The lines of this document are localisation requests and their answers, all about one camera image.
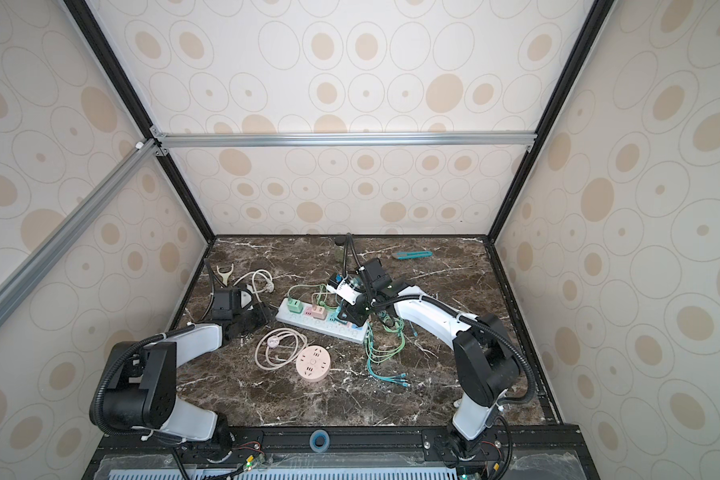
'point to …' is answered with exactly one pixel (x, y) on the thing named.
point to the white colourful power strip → (332, 326)
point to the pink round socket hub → (313, 363)
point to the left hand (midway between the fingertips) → (279, 305)
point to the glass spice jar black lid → (340, 240)
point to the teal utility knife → (411, 254)
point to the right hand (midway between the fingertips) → (345, 309)
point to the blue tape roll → (326, 441)
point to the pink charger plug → (318, 312)
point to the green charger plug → (295, 306)
